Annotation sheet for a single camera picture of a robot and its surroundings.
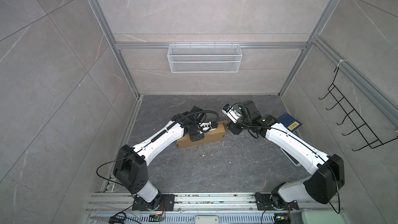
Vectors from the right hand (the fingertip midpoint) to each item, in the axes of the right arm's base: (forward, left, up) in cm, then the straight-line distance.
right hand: (230, 120), depth 82 cm
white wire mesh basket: (+42, +12, +11) cm, 45 cm away
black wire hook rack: (-7, -52, +13) cm, 54 cm away
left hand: (-2, +17, -4) cm, 18 cm away
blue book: (+10, -45, -19) cm, 49 cm away
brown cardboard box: (-10, +24, -3) cm, 26 cm away
